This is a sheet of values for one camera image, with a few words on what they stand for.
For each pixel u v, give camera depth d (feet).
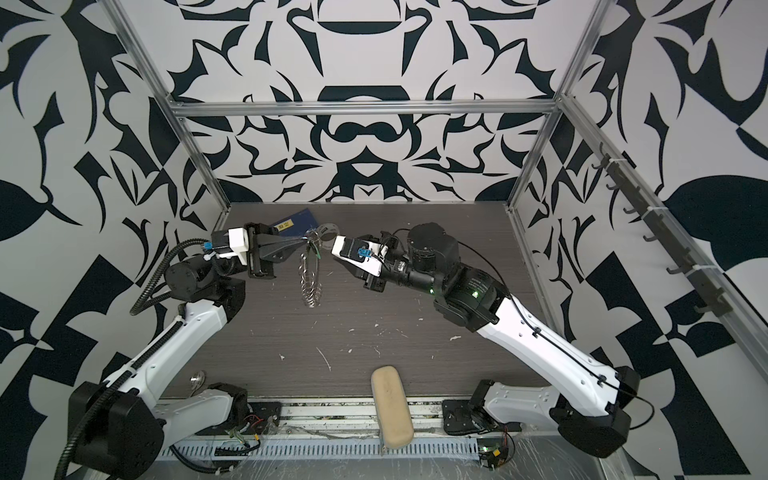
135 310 1.37
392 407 2.38
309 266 1.83
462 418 2.43
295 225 3.69
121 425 1.25
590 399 1.25
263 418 2.39
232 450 2.39
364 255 1.43
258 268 1.69
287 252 1.84
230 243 1.48
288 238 1.72
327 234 3.62
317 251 1.83
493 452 2.33
